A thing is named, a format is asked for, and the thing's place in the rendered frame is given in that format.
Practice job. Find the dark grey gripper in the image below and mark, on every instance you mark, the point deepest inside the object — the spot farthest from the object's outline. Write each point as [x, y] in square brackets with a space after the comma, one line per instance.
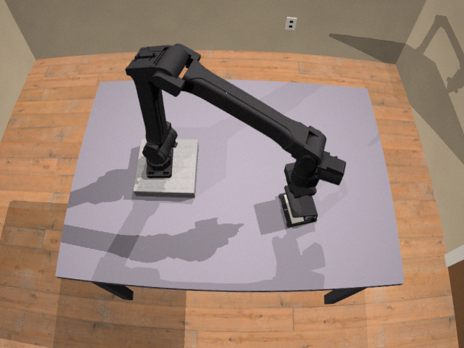
[297, 183]

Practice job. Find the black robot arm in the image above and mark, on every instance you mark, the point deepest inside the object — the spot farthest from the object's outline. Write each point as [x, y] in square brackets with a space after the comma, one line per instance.
[199, 81]

